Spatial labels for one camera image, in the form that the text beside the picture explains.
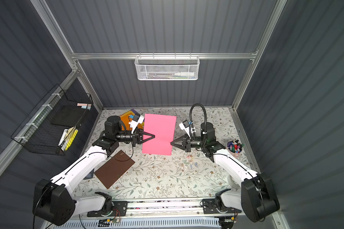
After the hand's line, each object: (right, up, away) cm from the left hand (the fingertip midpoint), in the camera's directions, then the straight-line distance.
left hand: (151, 137), depth 68 cm
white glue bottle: (+18, +39, +26) cm, 50 cm away
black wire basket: (-53, +4, +4) cm, 53 cm away
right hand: (+11, -4, +3) cm, 12 cm away
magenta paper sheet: (+6, +4, -1) cm, 7 cm away
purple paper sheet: (-22, +15, +51) cm, 57 cm away
